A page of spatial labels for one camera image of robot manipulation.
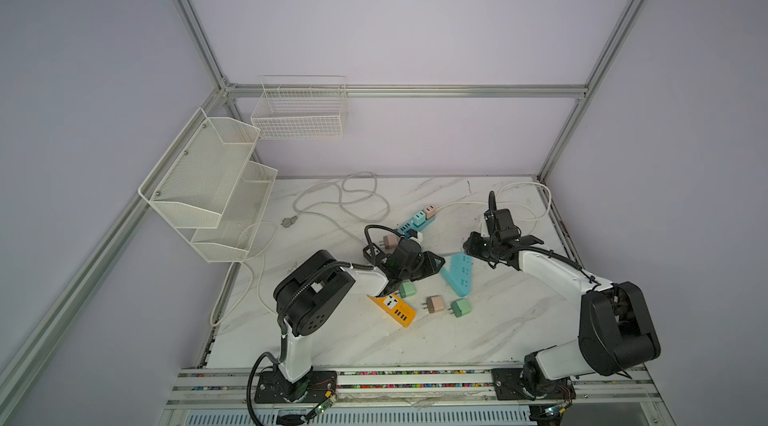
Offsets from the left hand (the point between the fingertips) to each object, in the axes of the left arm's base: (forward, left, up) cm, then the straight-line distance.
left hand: (442, 263), depth 90 cm
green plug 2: (-12, -5, -4) cm, 13 cm away
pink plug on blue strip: (+20, +2, +1) cm, 20 cm away
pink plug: (+10, +16, -3) cm, 19 cm away
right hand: (+5, -7, +3) cm, 9 cm away
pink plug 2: (-11, +3, -4) cm, 12 cm away
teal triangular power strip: (-2, -6, -2) cm, 6 cm away
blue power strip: (+16, +9, -3) cm, 19 cm away
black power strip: (+5, +21, -3) cm, 22 cm away
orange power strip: (-13, +15, -3) cm, 20 cm away
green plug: (-7, +11, -4) cm, 13 cm away
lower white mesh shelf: (+12, +71, -6) cm, 73 cm away
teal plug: (+17, +6, 0) cm, 18 cm away
